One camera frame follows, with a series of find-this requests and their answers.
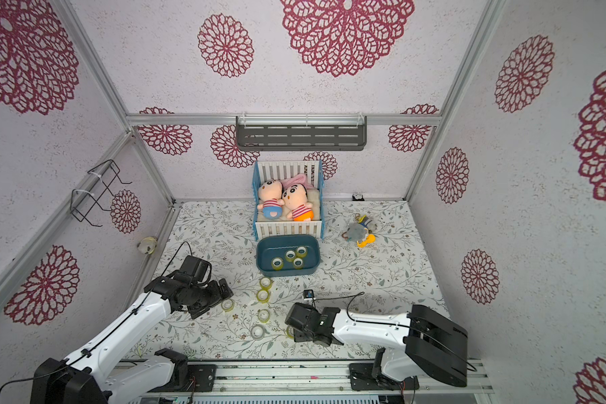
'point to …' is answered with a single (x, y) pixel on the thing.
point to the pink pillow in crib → (296, 179)
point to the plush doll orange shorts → (295, 197)
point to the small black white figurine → (358, 196)
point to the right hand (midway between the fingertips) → (307, 329)
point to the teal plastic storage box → (270, 246)
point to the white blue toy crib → (279, 170)
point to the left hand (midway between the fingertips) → (223, 300)
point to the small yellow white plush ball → (147, 245)
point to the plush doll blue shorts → (270, 192)
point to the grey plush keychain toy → (358, 231)
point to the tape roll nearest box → (265, 282)
